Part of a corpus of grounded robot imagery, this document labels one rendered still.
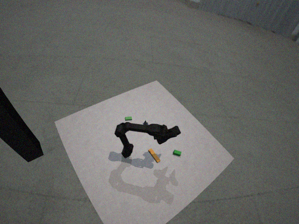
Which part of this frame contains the brown bar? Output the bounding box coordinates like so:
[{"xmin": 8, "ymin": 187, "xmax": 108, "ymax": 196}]
[{"xmin": 148, "ymin": 148, "xmax": 160, "ymax": 163}]

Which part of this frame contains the green rectangular block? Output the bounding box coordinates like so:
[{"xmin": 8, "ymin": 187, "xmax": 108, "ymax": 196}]
[{"xmin": 173, "ymin": 150, "xmax": 182, "ymax": 156}]

